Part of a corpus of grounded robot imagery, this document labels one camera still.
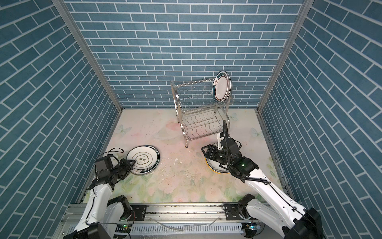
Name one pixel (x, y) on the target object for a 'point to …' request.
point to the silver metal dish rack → (200, 114)
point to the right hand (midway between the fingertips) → (206, 150)
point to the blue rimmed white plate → (146, 157)
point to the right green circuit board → (253, 226)
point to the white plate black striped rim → (214, 165)
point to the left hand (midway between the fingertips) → (138, 160)
